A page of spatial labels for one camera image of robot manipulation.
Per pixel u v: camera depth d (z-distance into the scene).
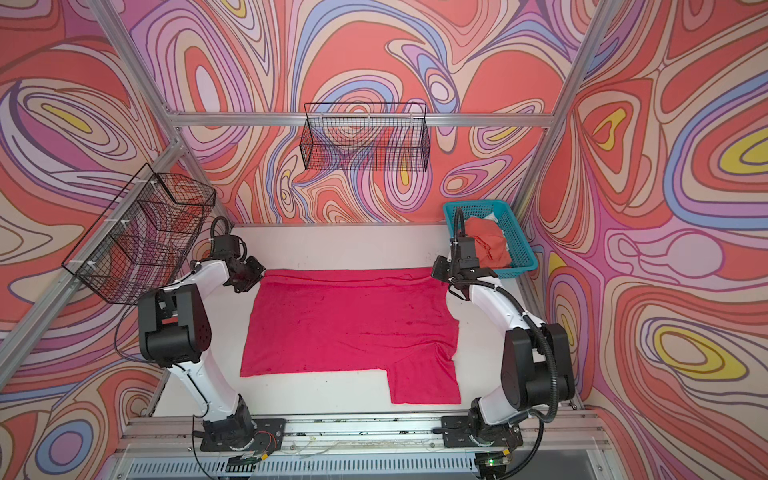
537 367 0.44
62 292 0.58
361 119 0.86
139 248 0.78
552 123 0.89
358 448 0.73
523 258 1.01
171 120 0.87
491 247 1.00
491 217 1.15
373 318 0.96
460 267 0.69
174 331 0.51
